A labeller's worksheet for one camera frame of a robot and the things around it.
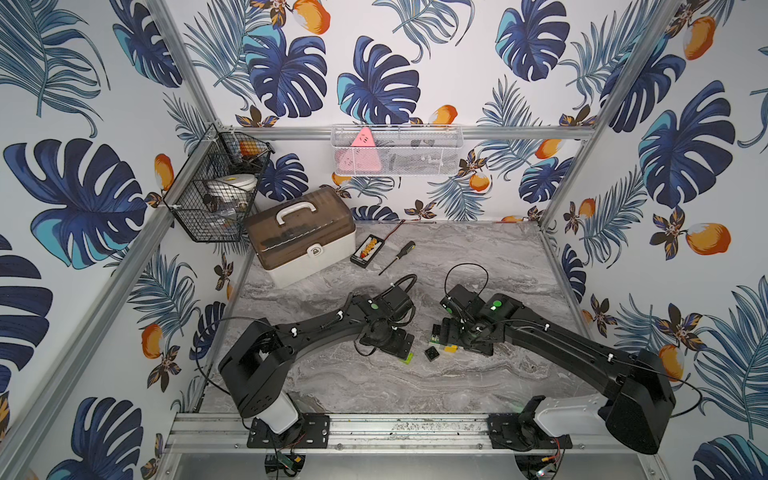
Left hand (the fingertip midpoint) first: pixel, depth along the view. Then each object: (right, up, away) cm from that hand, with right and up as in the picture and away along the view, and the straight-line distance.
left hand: (396, 344), depth 82 cm
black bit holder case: (-10, +26, +28) cm, 39 cm away
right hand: (+16, +2, -2) cm, 16 cm away
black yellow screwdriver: (+6, +27, +29) cm, 40 cm away
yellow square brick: (+16, -3, +6) cm, 18 cm away
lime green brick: (+3, -3, -4) cm, 6 cm away
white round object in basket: (-43, +43, -2) cm, 61 cm away
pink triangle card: (-10, +54, +8) cm, 55 cm away
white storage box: (-28, +30, +8) cm, 42 cm away
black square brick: (+11, -4, +4) cm, 12 cm away
